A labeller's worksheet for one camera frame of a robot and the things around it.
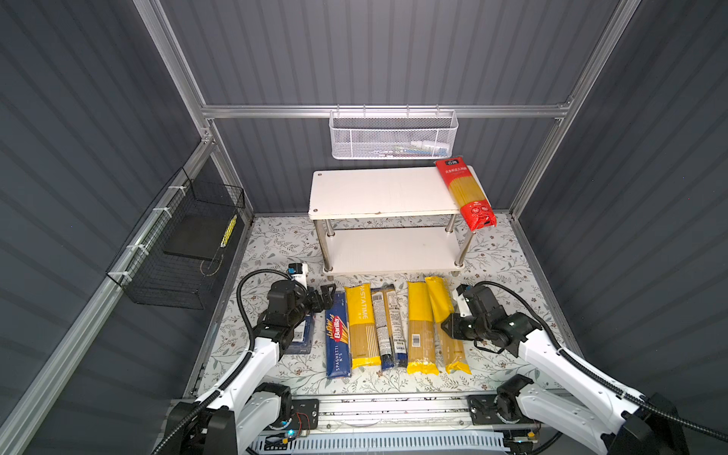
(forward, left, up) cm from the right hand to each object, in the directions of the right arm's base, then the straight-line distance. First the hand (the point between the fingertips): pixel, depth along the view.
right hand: (447, 327), depth 82 cm
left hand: (+10, +37, +6) cm, 39 cm away
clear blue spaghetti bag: (-3, +16, -5) cm, 17 cm away
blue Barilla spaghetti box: (-3, +32, -3) cm, 32 cm away
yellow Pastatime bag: (-7, +1, +2) cm, 8 cm away
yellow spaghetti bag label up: (+1, +7, -5) cm, 9 cm away
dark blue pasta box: (-3, +42, 0) cm, 42 cm away
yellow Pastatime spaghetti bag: (-6, +24, -3) cm, 25 cm away
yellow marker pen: (+19, +62, +22) cm, 68 cm away
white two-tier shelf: (+49, +16, -7) cm, 53 cm away
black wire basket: (+9, +73, +23) cm, 77 cm away
